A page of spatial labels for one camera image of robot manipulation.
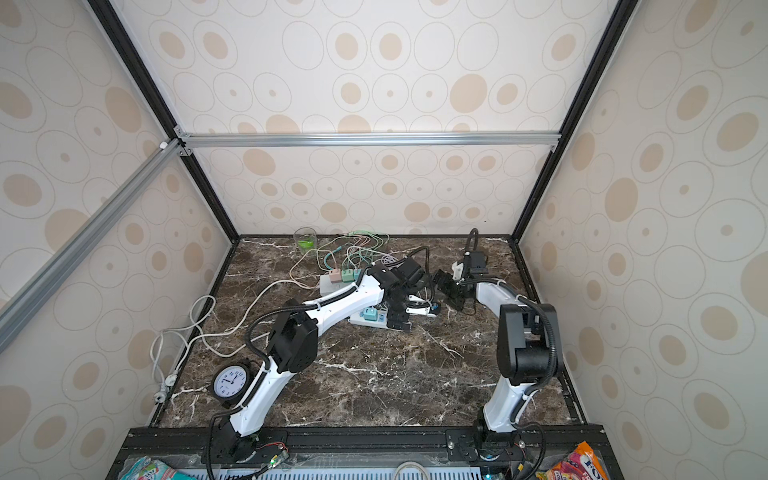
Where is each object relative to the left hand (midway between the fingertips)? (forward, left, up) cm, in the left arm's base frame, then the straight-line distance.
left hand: (417, 307), depth 91 cm
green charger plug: (+13, +23, -1) cm, 26 cm away
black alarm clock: (-21, +51, -5) cm, 56 cm away
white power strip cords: (-21, +73, -11) cm, 76 cm away
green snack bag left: (-41, +61, -5) cm, 74 cm away
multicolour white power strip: (+11, +30, -6) cm, 33 cm away
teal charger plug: (-2, +14, -2) cm, 14 cm away
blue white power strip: (-2, +11, -6) cm, 12 cm away
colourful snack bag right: (-39, -37, -4) cm, 54 cm away
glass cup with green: (+29, +40, -1) cm, 50 cm away
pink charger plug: (+13, +27, -1) cm, 30 cm away
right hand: (+7, -10, -1) cm, 12 cm away
